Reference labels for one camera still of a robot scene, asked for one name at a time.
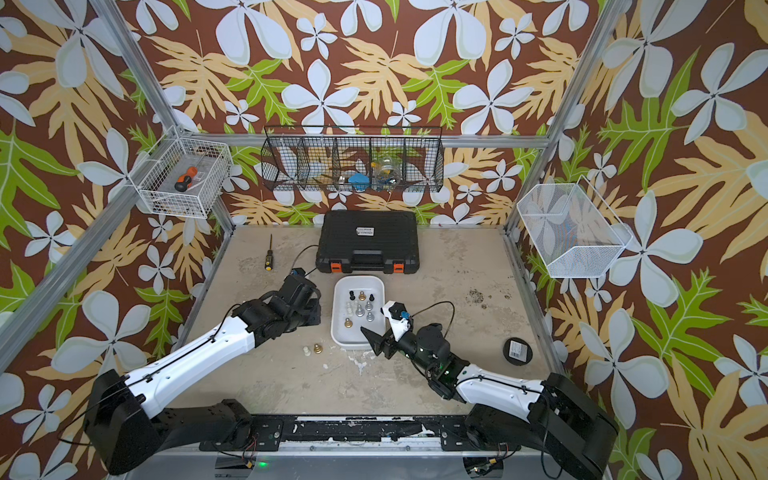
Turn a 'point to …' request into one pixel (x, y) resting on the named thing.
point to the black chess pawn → (371, 297)
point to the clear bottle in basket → (387, 174)
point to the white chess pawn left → (306, 351)
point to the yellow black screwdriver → (269, 257)
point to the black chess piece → (352, 297)
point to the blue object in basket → (359, 182)
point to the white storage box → (356, 302)
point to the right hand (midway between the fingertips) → (371, 319)
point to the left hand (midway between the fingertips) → (320, 305)
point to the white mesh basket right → (576, 233)
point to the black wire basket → (353, 158)
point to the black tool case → (368, 240)
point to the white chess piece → (349, 308)
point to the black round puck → (517, 351)
